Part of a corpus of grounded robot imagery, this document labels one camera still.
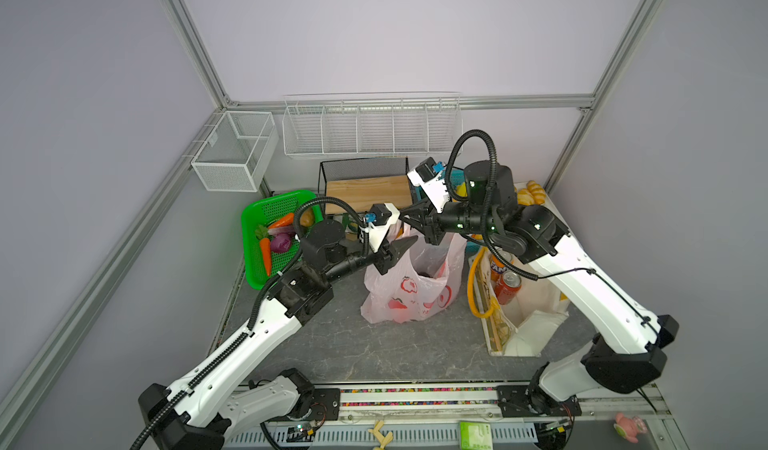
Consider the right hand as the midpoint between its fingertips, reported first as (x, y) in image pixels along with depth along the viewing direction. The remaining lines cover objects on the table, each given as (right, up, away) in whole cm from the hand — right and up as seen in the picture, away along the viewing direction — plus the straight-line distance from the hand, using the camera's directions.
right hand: (400, 216), depth 60 cm
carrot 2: (-48, -6, +45) cm, 66 cm away
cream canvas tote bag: (+26, -25, +5) cm, 36 cm away
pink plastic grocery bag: (+5, -15, +8) cm, 18 cm away
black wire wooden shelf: (-12, +12, +40) cm, 43 cm away
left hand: (+2, -4, +2) cm, 5 cm away
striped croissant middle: (+50, +8, +55) cm, 74 cm away
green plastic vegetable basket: (-50, +2, +49) cm, 70 cm away
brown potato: (-33, 0, +47) cm, 58 cm away
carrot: (-41, -1, +49) cm, 63 cm away
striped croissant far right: (+55, +10, +57) cm, 80 cm away
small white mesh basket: (-55, +22, +40) cm, 72 cm away
